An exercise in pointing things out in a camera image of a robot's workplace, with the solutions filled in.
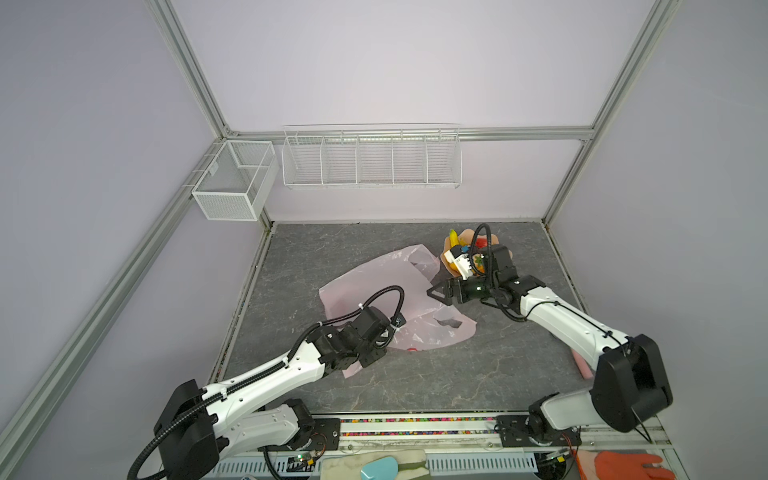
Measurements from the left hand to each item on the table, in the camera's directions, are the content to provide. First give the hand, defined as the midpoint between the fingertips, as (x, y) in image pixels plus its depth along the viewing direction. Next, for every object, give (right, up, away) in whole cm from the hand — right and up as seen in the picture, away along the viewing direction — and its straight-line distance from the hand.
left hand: (372, 337), depth 79 cm
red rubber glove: (+60, -27, -10) cm, 66 cm away
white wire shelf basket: (-3, +55, +21) cm, 59 cm away
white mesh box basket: (-48, +48, +21) cm, 71 cm away
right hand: (+17, +13, +3) cm, 22 cm away
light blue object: (+3, -27, -11) cm, 29 cm away
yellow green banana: (+27, +28, +26) cm, 47 cm away
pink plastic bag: (+7, +16, -18) cm, 25 cm away
